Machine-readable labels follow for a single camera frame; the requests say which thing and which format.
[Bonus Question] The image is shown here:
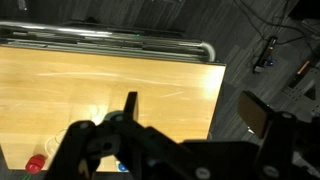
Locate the red toy cherry green stem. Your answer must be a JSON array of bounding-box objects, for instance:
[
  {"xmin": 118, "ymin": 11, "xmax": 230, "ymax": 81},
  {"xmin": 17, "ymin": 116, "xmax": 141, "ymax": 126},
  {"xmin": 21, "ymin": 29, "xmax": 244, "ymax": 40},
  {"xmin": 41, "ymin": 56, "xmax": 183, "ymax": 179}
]
[{"xmin": 19, "ymin": 154, "xmax": 47, "ymax": 180}]

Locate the blue toy ring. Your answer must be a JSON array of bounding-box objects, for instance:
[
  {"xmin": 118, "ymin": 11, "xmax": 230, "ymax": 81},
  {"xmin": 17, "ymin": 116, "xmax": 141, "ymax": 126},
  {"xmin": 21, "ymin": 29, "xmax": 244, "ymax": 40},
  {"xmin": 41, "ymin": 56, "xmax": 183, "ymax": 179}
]
[{"xmin": 115, "ymin": 160, "xmax": 130, "ymax": 173}]

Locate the orange handled black clamp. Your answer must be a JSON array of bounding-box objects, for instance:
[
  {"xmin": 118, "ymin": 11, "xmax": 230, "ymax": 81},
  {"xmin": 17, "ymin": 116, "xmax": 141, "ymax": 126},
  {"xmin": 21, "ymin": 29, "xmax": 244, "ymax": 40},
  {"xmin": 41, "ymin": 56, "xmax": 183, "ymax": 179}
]
[{"xmin": 287, "ymin": 59, "xmax": 313, "ymax": 89}]

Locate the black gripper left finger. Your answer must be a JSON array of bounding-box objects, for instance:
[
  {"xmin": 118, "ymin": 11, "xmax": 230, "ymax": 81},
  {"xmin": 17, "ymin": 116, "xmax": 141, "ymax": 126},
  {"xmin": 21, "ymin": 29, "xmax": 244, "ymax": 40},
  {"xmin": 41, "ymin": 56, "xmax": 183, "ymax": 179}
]
[{"xmin": 44, "ymin": 91, "xmax": 188, "ymax": 180}]

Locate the chrome cart handle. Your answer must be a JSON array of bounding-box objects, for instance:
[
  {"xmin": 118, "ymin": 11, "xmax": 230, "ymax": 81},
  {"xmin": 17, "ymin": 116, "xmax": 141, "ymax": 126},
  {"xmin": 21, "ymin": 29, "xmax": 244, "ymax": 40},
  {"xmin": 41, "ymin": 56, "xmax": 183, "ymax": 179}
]
[{"xmin": 0, "ymin": 20, "xmax": 217, "ymax": 63}]

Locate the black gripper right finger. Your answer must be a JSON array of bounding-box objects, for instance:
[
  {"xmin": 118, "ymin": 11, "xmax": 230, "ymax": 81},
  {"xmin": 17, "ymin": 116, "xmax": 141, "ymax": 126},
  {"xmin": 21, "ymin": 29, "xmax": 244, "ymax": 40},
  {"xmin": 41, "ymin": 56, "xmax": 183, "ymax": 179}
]
[{"xmin": 237, "ymin": 90, "xmax": 298, "ymax": 180}]

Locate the wood top steel cart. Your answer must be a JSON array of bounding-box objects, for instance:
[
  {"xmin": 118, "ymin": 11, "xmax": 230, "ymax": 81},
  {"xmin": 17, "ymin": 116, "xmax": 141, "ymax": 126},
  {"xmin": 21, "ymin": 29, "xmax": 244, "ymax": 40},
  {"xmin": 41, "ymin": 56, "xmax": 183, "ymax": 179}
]
[{"xmin": 0, "ymin": 20, "xmax": 227, "ymax": 173}]

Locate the black power strip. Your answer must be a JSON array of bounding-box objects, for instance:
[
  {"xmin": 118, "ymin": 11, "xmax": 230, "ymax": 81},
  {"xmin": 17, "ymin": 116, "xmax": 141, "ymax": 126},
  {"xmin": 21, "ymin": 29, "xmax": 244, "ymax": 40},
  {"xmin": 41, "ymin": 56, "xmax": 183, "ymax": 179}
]
[{"xmin": 252, "ymin": 35, "xmax": 279, "ymax": 75}]

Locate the black floor cable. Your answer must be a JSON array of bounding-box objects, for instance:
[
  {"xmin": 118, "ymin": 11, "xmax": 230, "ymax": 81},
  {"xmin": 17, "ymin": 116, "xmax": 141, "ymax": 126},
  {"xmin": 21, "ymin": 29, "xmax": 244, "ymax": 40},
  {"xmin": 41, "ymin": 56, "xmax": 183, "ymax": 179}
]
[{"xmin": 233, "ymin": 0, "xmax": 320, "ymax": 46}]

